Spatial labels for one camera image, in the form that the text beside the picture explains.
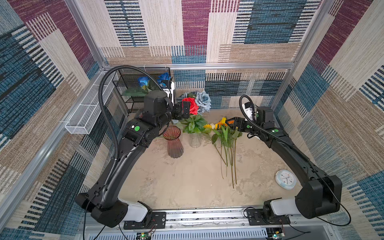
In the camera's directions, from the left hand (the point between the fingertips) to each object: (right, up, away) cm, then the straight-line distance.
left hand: (181, 102), depth 64 cm
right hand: (+26, -9, +17) cm, 32 cm away
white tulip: (+19, -10, +41) cm, 47 cm away
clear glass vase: (+6, -19, +32) cm, 38 cm away
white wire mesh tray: (-46, -6, +7) cm, 47 cm away
